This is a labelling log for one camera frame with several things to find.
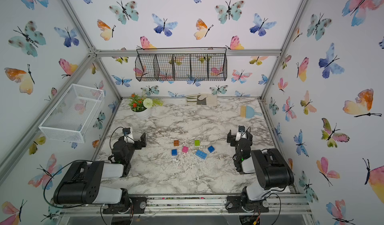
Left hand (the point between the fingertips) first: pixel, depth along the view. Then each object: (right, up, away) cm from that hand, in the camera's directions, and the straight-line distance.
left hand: (138, 132), depth 90 cm
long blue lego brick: (+38, -13, -1) cm, 40 cm away
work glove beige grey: (+39, +22, +28) cm, 53 cm away
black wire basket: (+25, +43, +8) cm, 51 cm away
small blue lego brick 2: (+44, -11, +3) cm, 45 cm away
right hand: (+62, +1, 0) cm, 62 cm away
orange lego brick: (+22, -7, +4) cm, 24 cm away
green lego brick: (+35, -7, +5) cm, 36 cm away
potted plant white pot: (-2, +15, +9) cm, 17 cm away
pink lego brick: (+28, -11, +2) cm, 30 cm away
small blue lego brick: (+21, -12, +1) cm, 25 cm away
